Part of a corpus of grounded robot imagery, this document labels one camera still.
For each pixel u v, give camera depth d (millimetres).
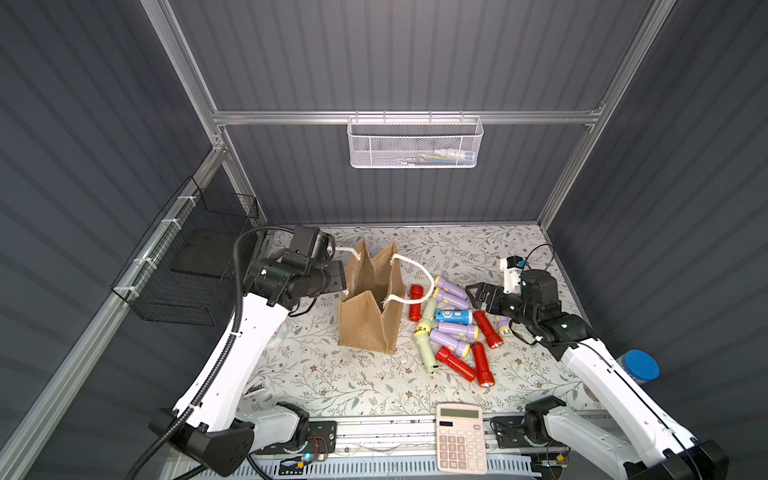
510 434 736
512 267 682
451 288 989
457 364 828
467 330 888
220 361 389
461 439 722
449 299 963
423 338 874
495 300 680
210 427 367
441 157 914
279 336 883
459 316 912
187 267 724
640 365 657
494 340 870
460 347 850
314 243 515
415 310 937
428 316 914
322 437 724
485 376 806
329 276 622
